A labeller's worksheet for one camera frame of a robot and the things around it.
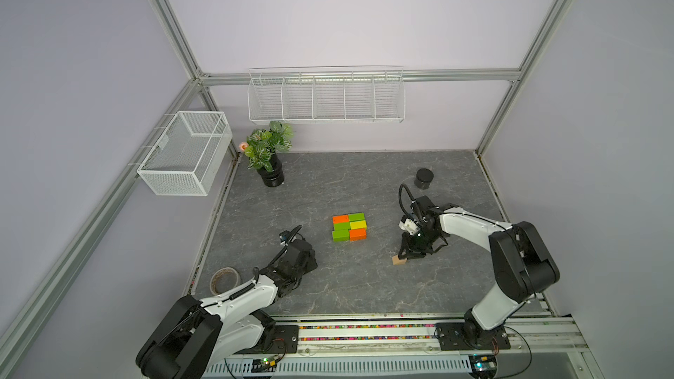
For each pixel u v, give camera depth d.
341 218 0.97
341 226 0.94
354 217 0.97
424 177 1.06
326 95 0.99
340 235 0.92
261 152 0.87
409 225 0.87
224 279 0.85
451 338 0.73
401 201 0.91
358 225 0.94
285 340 0.74
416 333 0.76
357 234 0.94
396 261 0.87
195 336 0.42
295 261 0.68
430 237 0.76
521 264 0.48
